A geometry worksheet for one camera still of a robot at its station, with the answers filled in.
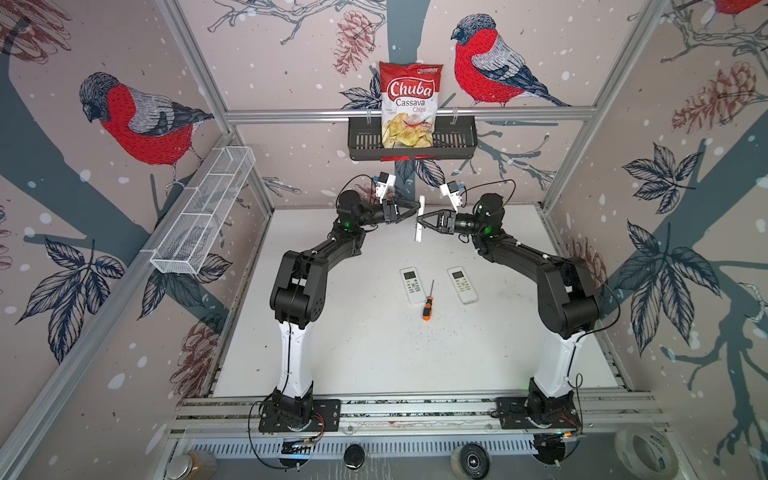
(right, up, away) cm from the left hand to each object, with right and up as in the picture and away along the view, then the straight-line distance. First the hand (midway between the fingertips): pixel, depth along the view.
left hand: (417, 211), depth 80 cm
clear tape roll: (+54, -59, -10) cm, 81 cm away
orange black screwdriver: (+4, -31, +11) cm, 33 cm away
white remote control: (+1, 0, 0) cm, 1 cm away
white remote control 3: (+17, -23, +18) cm, 34 cm away
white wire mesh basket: (-58, -5, -5) cm, 58 cm away
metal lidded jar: (-48, -54, -19) cm, 75 cm away
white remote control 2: (0, -24, +17) cm, 29 cm away
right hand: (-1, -5, +2) cm, 5 cm away
